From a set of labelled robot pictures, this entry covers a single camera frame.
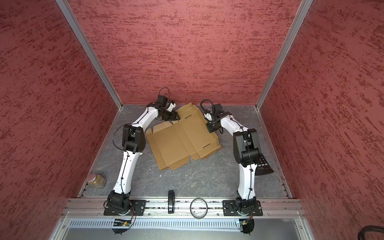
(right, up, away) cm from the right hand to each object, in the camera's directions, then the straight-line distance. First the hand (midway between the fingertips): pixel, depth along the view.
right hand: (211, 129), depth 100 cm
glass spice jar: (-62, -26, -25) cm, 71 cm away
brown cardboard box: (-25, -9, -2) cm, 27 cm away
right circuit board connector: (+15, -46, -30) cm, 56 cm away
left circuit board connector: (-48, -45, -28) cm, 72 cm away
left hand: (-25, +6, +6) cm, 27 cm away
